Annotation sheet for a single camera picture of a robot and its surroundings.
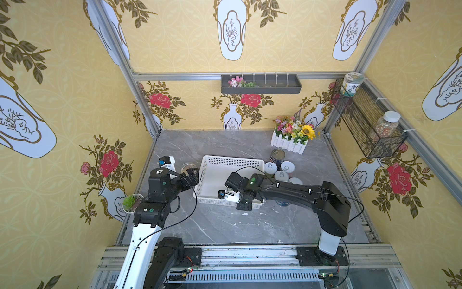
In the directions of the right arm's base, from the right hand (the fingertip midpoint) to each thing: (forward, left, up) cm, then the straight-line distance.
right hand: (243, 195), depth 86 cm
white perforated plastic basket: (+17, +16, -7) cm, 24 cm away
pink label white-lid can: (+18, -24, -1) cm, 30 cm away
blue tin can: (+11, +29, +6) cm, 31 cm away
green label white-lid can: (+15, -14, -1) cm, 21 cm away
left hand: (+1, +25, +17) cm, 31 cm away
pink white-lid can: (+9, -26, 0) cm, 28 cm away
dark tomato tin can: (+22, -18, +2) cm, 29 cm away
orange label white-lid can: (+11, -20, 0) cm, 23 cm away
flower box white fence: (+33, -26, +8) cm, 43 cm away
